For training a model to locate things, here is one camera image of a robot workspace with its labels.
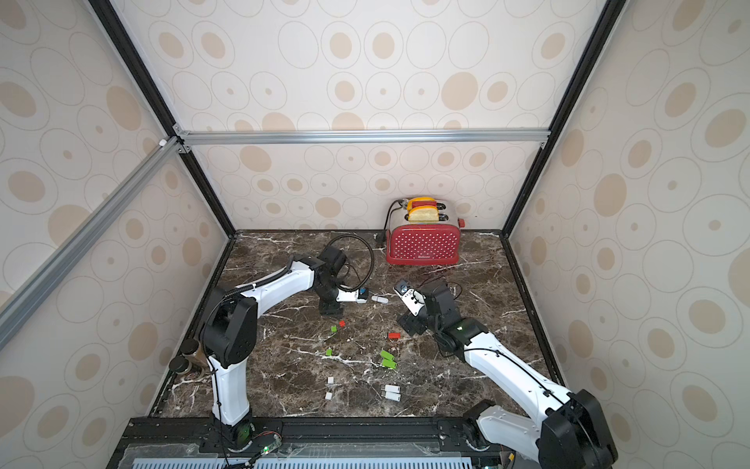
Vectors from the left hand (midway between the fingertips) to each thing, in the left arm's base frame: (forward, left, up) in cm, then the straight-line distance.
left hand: (346, 301), depth 93 cm
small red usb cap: (-5, +1, -6) cm, 8 cm away
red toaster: (+19, -26, +7) cm, 33 cm away
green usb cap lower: (-15, +4, -5) cm, 16 cm away
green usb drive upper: (-15, -13, -6) cm, 21 cm away
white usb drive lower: (-27, -15, -5) cm, 31 cm away
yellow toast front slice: (+25, -25, +15) cm, 39 cm away
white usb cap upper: (-23, +3, -6) cm, 24 cm away
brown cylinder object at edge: (-20, +40, +1) cm, 45 cm away
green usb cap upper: (-7, +4, -6) cm, 10 cm away
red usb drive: (-9, -16, -6) cm, 19 cm away
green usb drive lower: (-18, -14, -5) cm, 23 cm away
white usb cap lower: (-27, +3, -5) cm, 28 cm away
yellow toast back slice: (+30, -25, +16) cm, 42 cm away
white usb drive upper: (-25, -15, -6) cm, 29 cm away
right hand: (-6, -20, +8) cm, 22 cm away
